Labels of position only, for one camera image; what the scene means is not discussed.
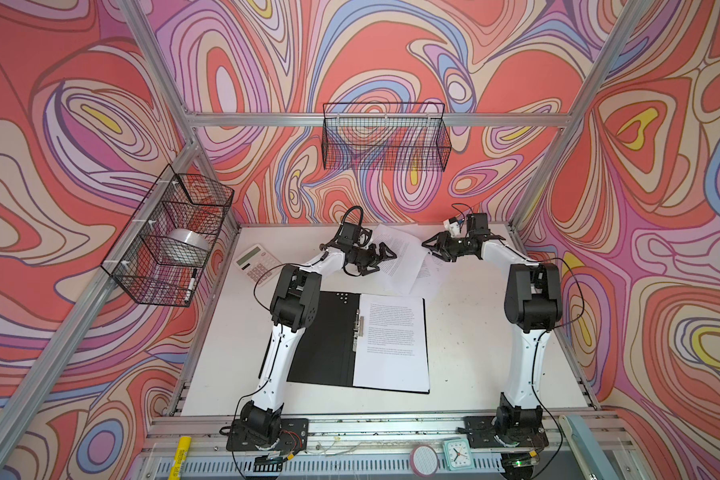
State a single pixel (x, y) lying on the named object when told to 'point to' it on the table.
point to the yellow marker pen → (182, 449)
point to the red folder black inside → (327, 349)
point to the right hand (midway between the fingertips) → (428, 250)
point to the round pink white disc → (424, 461)
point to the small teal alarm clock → (458, 454)
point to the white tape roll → (189, 236)
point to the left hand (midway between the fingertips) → (391, 260)
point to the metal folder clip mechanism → (358, 330)
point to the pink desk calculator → (255, 262)
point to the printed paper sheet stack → (401, 271)
